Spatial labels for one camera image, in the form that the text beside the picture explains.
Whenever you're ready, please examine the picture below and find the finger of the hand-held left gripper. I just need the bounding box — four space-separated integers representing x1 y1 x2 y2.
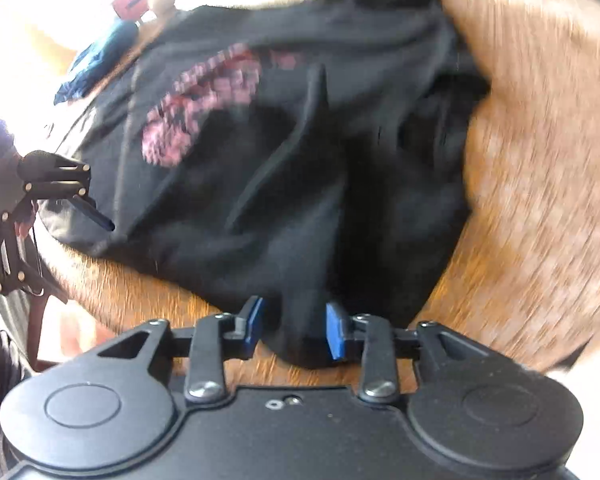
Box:
0 211 70 306
20 151 117 233

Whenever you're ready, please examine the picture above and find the orange and grey case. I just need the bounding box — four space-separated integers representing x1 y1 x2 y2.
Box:
111 0 153 22

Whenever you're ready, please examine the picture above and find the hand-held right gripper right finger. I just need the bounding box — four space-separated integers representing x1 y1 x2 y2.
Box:
325 301 491 403

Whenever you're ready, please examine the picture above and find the blue garment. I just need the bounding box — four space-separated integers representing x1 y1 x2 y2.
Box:
54 19 141 107

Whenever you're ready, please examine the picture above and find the black shirt with pink print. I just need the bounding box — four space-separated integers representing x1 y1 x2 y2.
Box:
35 0 491 368

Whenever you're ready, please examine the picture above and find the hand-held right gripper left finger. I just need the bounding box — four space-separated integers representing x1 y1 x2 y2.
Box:
97 296 265 405

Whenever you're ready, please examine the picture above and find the person's dark grey clothing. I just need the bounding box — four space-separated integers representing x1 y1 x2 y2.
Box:
0 240 41 480

